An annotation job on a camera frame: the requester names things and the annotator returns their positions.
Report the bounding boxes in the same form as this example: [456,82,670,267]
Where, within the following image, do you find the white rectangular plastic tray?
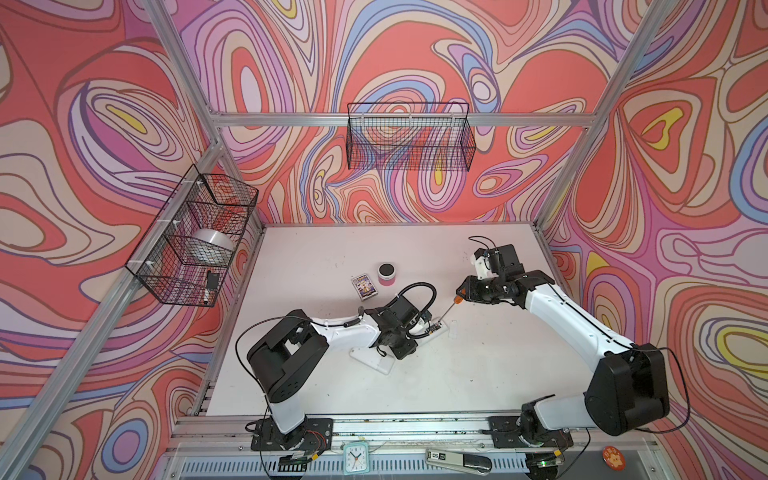
[349,348,396,375]

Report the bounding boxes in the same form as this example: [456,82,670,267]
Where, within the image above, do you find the orange handled screwdriver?
[435,296,464,324]

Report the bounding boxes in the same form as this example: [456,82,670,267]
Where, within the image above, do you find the white remote control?
[420,321,449,338]

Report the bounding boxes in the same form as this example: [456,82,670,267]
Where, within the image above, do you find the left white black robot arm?
[234,282,444,436]

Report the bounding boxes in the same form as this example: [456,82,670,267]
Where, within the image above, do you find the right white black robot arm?
[456,235,681,445]

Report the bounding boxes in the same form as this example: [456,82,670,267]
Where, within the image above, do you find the small colourful card box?
[351,274,378,301]

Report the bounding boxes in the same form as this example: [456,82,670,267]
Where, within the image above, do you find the pink tape roll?
[377,262,396,286]

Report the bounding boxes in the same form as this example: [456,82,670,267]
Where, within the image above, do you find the small teal alarm clock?
[343,441,371,475]

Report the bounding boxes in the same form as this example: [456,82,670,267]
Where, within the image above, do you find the black silver stapler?
[425,449,493,476]

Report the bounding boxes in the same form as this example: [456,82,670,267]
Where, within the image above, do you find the red round sticker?
[602,446,627,472]

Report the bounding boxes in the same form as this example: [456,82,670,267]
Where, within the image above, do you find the white roll in basket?
[187,228,235,267]

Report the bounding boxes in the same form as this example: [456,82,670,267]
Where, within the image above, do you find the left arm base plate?
[246,417,334,453]

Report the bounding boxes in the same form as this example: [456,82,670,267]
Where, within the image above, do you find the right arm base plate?
[485,415,574,449]

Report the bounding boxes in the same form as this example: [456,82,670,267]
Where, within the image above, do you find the black wire basket back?
[346,100,476,172]

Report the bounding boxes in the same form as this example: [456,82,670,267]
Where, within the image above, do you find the black wire basket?
[346,100,476,172]
[125,165,259,307]

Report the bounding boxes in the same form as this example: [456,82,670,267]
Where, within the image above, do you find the black wire basket left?
[125,165,259,307]

